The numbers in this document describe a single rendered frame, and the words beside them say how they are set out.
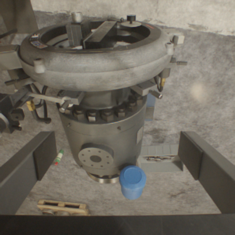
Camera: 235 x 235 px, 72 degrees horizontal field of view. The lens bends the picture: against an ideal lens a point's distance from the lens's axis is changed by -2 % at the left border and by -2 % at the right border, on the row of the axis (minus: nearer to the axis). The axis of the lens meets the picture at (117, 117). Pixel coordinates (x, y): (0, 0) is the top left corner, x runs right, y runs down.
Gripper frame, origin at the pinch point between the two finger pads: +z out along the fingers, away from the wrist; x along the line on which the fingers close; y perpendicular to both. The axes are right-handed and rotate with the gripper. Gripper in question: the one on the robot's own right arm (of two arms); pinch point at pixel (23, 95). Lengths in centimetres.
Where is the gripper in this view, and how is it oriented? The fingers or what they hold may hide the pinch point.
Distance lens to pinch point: 70.2
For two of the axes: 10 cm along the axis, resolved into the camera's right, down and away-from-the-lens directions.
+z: 1.9, -6.5, 7.4
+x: 1.1, -7.3, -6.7
